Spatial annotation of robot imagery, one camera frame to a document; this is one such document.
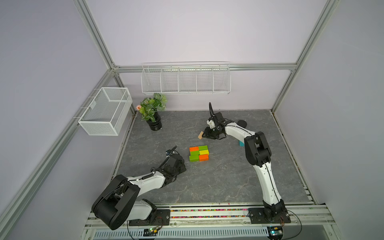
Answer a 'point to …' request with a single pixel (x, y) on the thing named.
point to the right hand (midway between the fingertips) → (203, 134)
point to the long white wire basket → (196, 77)
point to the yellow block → (204, 152)
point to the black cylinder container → (242, 123)
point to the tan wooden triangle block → (200, 135)
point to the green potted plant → (149, 109)
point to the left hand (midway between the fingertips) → (183, 166)
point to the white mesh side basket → (106, 112)
